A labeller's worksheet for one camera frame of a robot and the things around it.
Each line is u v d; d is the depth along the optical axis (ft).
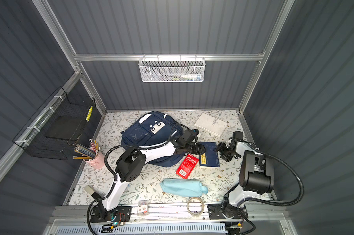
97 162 2.77
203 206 2.46
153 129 3.35
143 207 2.42
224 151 2.73
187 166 2.91
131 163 1.81
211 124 3.58
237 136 2.52
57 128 2.48
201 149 2.72
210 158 3.01
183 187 2.51
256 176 1.53
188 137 2.43
